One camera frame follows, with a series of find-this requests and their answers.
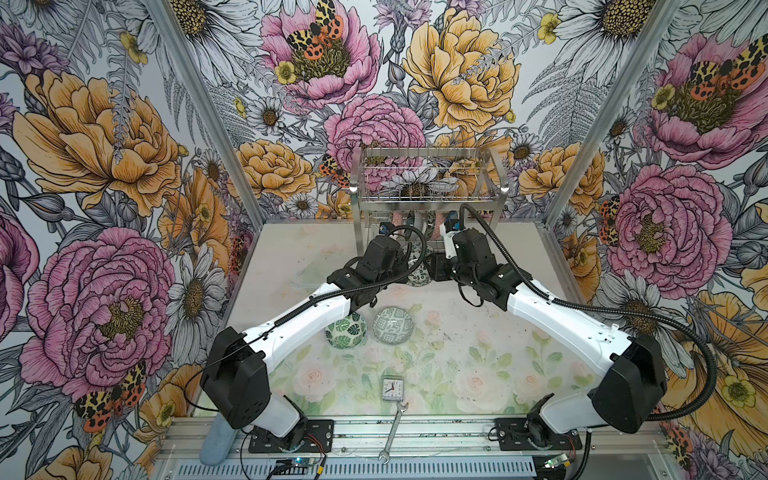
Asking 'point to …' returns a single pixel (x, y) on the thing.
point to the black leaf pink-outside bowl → (398, 219)
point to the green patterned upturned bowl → (393, 325)
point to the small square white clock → (393, 387)
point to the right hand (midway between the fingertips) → (432, 267)
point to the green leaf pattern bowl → (348, 332)
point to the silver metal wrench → (393, 431)
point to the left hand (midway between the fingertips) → (399, 267)
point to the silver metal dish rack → (425, 177)
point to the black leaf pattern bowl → (422, 276)
